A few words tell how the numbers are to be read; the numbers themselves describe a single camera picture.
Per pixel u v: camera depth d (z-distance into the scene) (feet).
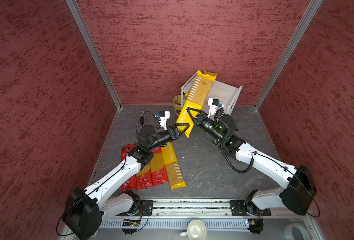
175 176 2.71
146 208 2.42
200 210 2.43
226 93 2.67
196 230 2.23
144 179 2.66
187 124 2.11
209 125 1.99
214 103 2.07
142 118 3.46
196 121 2.00
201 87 2.17
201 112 2.03
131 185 2.58
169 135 2.00
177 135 1.98
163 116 2.11
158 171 2.74
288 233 2.19
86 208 1.26
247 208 2.14
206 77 2.18
